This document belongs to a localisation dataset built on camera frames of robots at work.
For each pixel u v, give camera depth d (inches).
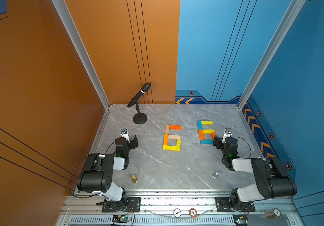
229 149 28.0
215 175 31.8
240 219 28.0
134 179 31.1
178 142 38.0
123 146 28.4
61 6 27.2
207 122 42.6
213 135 40.4
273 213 25.9
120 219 27.9
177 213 28.0
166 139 39.0
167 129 41.2
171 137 39.1
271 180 17.4
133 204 29.1
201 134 40.2
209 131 40.4
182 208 28.7
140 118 43.2
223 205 28.5
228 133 31.1
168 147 37.8
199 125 42.6
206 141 38.1
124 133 31.9
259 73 38.3
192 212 28.0
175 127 41.2
